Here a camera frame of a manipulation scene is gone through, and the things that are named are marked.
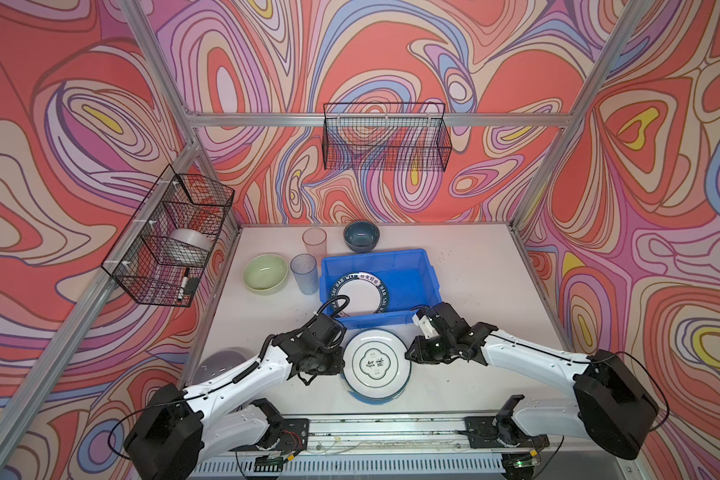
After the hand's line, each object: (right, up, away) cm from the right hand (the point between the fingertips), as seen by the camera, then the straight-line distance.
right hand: (411, 362), depth 82 cm
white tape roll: (-56, +32, -12) cm, 66 cm away
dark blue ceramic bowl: (-14, +37, +32) cm, 51 cm away
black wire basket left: (-65, +45, -2) cm, 79 cm away
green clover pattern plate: (-10, -1, +1) cm, 10 cm away
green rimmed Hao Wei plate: (-12, +17, +17) cm, 27 cm away
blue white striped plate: (-10, -6, -4) cm, 13 cm away
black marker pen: (-58, +23, -10) cm, 63 cm away
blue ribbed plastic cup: (-33, +25, +15) cm, 44 cm away
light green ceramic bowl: (-48, +23, +19) cm, 57 cm away
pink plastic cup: (-30, +35, +16) cm, 49 cm away
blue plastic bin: (+3, +22, +20) cm, 30 cm away
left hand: (-18, 0, -1) cm, 18 cm away
